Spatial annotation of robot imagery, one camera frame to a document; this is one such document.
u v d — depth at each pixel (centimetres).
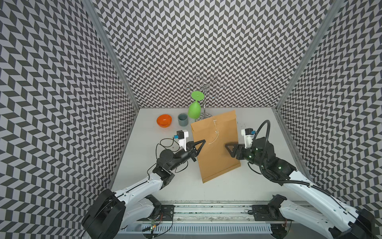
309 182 48
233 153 66
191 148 62
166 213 73
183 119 107
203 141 68
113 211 40
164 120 107
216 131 70
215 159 68
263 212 74
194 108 86
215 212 75
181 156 64
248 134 64
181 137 62
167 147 63
